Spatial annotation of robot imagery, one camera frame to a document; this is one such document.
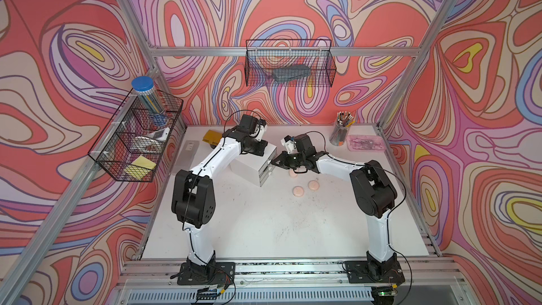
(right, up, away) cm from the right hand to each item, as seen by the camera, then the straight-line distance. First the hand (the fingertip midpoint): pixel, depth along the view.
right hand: (273, 167), depth 94 cm
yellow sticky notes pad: (-40, +3, -31) cm, 51 cm away
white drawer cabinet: (-7, 0, -8) cm, 11 cm away
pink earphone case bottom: (+11, -11, -1) cm, 16 cm away
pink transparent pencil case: (+50, +11, +18) cm, 54 cm away
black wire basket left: (-51, +9, -19) cm, 55 cm away
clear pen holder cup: (+34, +17, +10) cm, 40 cm away
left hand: (-4, +8, -1) cm, 9 cm away
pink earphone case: (+19, -9, +2) cm, 21 cm away
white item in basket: (-39, +13, -21) cm, 46 cm away
